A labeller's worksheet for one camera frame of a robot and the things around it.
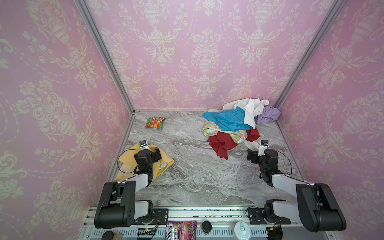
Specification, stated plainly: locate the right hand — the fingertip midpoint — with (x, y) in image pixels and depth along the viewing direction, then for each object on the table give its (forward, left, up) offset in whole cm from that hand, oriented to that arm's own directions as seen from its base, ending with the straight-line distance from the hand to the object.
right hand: (256, 148), depth 91 cm
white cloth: (+28, -3, +9) cm, 29 cm away
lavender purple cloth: (+30, -20, -2) cm, 36 cm away
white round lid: (-40, +18, -1) cm, 45 cm away
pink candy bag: (-39, +46, -3) cm, 60 cm away
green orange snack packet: (+27, +66, -3) cm, 72 cm away
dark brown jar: (-40, +76, +4) cm, 86 cm away
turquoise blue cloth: (+19, +14, +6) cm, 24 cm away
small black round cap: (-39, +34, +5) cm, 52 cm away
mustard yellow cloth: (-6, +78, -1) cm, 79 cm away
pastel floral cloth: (+17, +27, -1) cm, 32 cm away
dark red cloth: (+6, +20, 0) cm, 21 cm away
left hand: (+2, +66, +1) cm, 66 cm away
